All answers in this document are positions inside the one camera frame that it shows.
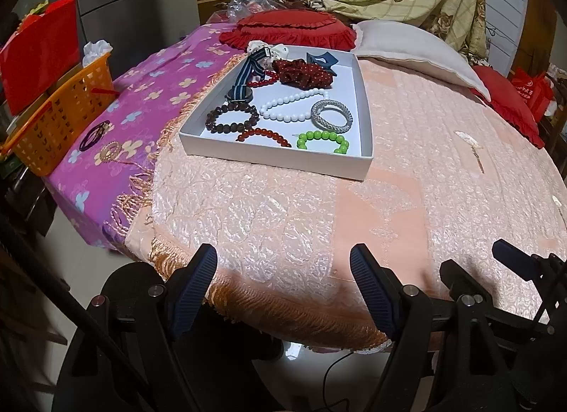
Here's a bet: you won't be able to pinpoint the red box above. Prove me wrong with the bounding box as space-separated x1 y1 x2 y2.
1 0 80 115

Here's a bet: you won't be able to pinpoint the pink floral blanket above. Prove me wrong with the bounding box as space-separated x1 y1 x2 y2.
45 23 237 249

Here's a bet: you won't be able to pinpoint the white pillow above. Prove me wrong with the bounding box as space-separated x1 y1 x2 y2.
352 19 491 102

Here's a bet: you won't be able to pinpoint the red ruffled pillow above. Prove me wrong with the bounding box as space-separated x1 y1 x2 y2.
473 65 544 149

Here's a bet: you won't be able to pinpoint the peach quilted bedspread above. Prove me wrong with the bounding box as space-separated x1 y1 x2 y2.
125 60 566 350

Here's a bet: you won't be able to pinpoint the black hair ties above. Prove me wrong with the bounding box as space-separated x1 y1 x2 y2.
78 119 112 153

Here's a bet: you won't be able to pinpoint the white tissue in basket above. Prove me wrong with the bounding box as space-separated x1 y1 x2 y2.
82 39 112 67

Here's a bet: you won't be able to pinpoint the white fan hairpin with tassel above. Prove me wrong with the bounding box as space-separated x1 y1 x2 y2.
455 130 485 174

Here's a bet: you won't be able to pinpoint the gold bead bracelet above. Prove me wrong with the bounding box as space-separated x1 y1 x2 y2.
99 140 123 163

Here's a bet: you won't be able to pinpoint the silver grey bangle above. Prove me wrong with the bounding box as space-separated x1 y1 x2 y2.
310 99 354 134

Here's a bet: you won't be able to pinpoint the dark red beaded scrunchie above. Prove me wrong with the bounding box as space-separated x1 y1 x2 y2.
272 59 333 90

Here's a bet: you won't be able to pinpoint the red bead bracelet in tray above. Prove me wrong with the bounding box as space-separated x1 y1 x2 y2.
246 69 281 89

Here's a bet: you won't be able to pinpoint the white fabric scrunchie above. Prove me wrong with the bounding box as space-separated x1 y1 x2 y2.
246 39 289 69

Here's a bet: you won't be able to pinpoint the white pearl bead necklace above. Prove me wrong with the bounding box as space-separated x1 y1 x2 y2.
257 87 332 124

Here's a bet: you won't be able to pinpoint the dark brown bead bracelet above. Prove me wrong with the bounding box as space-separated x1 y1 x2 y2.
204 101 262 135

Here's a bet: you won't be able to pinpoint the red orange bead bracelet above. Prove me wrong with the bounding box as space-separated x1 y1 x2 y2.
234 127 292 148

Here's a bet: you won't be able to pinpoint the green bead bracelet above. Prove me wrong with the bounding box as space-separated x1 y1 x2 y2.
296 129 351 156

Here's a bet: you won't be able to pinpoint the red shopping bag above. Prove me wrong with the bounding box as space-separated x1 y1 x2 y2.
510 67 555 123

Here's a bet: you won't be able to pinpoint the orange plastic basket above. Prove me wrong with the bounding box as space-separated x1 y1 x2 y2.
1 53 119 177

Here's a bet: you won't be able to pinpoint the white shallow tray box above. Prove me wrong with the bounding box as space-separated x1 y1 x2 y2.
179 50 374 180

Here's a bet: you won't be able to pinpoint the dark blue hair clip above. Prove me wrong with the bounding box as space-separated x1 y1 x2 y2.
305 52 338 76

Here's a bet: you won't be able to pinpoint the clear plastic bag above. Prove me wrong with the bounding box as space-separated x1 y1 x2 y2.
205 0 286 24

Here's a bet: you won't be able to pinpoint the red round ruffled cushion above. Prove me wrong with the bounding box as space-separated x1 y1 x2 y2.
219 9 357 52

